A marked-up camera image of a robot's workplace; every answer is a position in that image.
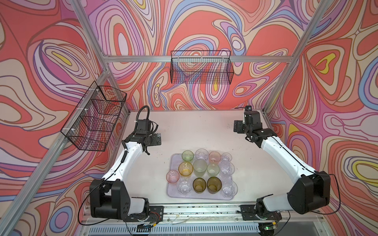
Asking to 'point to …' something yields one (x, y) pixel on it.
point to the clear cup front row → (202, 154)
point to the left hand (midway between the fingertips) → (153, 138)
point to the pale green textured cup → (213, 170)
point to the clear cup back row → (184, 185)
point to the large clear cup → (230, 189)
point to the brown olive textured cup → (214, 185)
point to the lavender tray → (174, 160)
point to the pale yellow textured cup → (200, 167)
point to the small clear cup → (226, 157)
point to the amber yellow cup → (185, 168)
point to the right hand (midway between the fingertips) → (243, 126)
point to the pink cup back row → (214, 157)
